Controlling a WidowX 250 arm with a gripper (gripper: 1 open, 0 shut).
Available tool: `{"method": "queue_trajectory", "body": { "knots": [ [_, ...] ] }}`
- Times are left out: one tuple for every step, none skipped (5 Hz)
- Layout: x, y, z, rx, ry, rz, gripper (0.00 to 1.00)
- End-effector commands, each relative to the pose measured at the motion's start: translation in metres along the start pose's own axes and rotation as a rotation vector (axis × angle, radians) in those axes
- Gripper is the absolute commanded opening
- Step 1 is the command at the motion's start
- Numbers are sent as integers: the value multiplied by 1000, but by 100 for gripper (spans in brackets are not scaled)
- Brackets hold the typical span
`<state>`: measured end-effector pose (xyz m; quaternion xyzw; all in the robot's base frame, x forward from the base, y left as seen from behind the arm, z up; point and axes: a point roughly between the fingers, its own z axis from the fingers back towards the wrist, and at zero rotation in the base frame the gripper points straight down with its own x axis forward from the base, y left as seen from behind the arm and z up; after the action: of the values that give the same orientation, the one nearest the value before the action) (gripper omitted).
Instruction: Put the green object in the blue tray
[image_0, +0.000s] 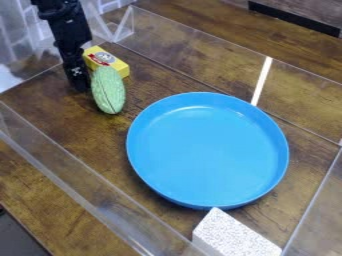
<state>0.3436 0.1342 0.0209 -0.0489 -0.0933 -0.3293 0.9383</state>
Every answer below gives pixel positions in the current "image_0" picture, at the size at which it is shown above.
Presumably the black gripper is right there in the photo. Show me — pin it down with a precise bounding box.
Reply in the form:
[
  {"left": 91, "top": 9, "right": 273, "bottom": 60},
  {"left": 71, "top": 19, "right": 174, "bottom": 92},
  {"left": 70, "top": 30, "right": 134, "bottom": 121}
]
[{"left": 31, "top": 0, "right": 93, "bottom": 92}]

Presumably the yellow butter block toy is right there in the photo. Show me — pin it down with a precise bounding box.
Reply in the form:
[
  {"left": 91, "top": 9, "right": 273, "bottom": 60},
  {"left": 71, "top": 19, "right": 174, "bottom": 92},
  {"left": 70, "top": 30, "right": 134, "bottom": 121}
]
[{"left": 83, "top": 46, "right": 130, "bottom": 78}]

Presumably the green bumpy toy gourd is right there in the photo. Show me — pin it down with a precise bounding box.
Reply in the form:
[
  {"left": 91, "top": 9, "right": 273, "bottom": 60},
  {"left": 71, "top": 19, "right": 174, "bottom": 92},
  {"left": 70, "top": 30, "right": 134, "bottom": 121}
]
[{"left": 91, "top": 66, "right": 126, "bottom": 114}]

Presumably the blue round tray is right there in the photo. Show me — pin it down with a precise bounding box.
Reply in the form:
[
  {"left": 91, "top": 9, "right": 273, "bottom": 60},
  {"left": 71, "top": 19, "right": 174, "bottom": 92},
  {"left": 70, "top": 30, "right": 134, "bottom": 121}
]
[{"left": 126, "top": 92, "right": 291, "bottom": 209}]

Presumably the white speckled foam block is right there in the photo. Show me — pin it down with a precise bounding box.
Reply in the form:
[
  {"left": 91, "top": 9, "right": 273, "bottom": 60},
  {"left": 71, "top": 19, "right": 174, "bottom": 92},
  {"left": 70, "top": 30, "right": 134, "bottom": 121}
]
[{"left": 193, "top": 208, "right": 283, "bottom": 256}]

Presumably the clear acrylic enclosure wall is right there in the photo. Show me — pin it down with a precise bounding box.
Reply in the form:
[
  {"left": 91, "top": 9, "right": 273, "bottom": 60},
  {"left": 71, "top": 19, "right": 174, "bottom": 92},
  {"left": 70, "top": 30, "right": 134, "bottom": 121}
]
[{"left": 0, "top": 0, "right": 342, "bottom": 256}]

